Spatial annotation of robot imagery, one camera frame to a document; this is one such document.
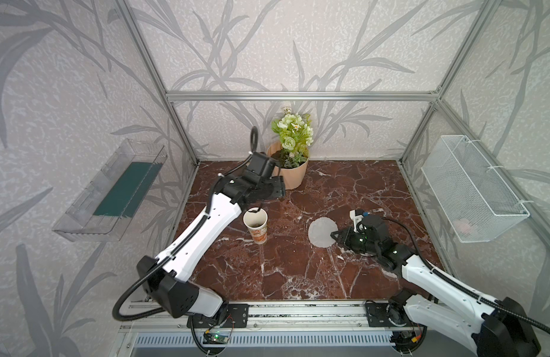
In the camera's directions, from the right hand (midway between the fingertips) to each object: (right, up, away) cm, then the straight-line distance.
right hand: (329, 233), depth 80 cm
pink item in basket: (+43, +5, -7) cm, 44 cm away
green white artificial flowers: (-12, +39, +13) cm, 43 cm away
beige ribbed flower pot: (-13, +20, +19) cm, 31 cm away
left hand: (-18, +17, -5) cm, 25 cm away
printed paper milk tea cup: (-28, +4, +8) cm, 29 cm away
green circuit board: (-37, -31, -9) cm, 49 cm away
